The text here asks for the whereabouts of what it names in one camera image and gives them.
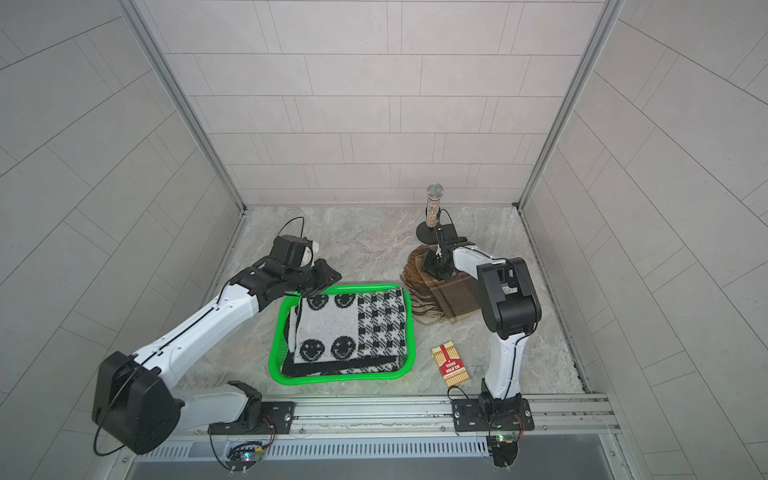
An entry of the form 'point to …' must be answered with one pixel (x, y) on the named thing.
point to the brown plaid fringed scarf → (434, 300)
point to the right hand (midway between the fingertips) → (424, 266)
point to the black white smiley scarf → (345, 332)
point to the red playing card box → (451, 367)
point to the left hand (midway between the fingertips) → (348, 274)
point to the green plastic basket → (278, 337)
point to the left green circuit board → (243, 457)
